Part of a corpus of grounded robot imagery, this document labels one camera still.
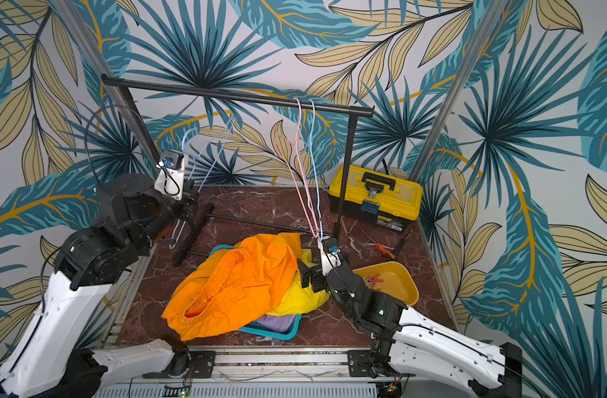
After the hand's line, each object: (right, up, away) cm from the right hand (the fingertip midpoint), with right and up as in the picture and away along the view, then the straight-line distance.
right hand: (313, 256), depth 70 cm
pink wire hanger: (-3, +29, +51) cm, 59 cm away
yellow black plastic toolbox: (+24, +17, +24) cm, 38 cm away
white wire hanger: (+2, +32, +48) cm, 57 cm away
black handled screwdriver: (+37, -1, +32) cm, 49 cm away
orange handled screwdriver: (+27, -1, +29) cm, 40 cm away
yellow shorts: (-4, -14, +5) cm, 16 cm away
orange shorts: (-25, -10, +4) cm, 28 cm away
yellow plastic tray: (+29, -11, +20) cm, 37 cm away
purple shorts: (-11, -23, +10) cm, 28 cm away
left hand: (-29, +18, -13) cm, 36 cm away
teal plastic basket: (-17, -21, +2) cm, 27 cm away
